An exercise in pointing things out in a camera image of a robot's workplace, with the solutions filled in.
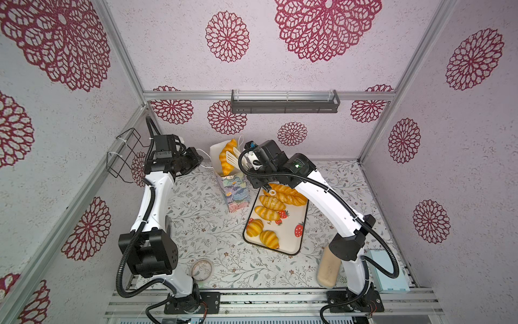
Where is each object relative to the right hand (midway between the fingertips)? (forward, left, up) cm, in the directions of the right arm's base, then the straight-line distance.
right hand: (249, 172), depth 73 cm
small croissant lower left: (-8, -1, -28) cm, 29 cm away
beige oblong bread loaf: (-24, -31, -29) cm, 49 cm away
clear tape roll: (-25, +20, -31) cm, 45 cm away
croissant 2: (-13, -8, -28) cm, 32 cm away
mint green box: (-28, -50, -29) cm, 65 cm away
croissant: (+5, +9, -2) cm, 11 cm away
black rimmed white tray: (-4, -11, -33) cm, 35 cm away
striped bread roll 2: (0, -7, -29) cm, 30 cm away
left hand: (+10, +19, -2) cm, 22 cm away
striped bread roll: (+5, -9, -28) cm, 30 cm away
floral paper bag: (+4, +7, -14) cm, 16 cm away
